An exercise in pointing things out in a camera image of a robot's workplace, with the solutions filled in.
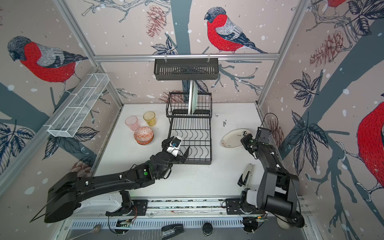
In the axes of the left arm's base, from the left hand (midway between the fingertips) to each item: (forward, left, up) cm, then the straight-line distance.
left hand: (180, 142), depth 73 cm
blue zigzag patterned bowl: (+16, +27, -18) cm, 36 cm away
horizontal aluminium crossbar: (+58, -3, +14) cm, 60 cm away
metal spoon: (-33, +39, -21) cm, 55 cm away
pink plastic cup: (+26, +37, -16) cm, 48 cm away
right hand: (+9, -36, -13) cm, 39 cm away
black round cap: (-34, -12, -12) cm, 38 cm away
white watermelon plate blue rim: (+17, -5, +13) cm, 22 cm away
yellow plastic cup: (+28, +24, -15) cm, 40 cm away
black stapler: (-34, +4, -20) cm, 40 cm away
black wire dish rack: (+17, -5, +2) cm, 18 cm away
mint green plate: (+21, -7, +12) cm, 25 cm away
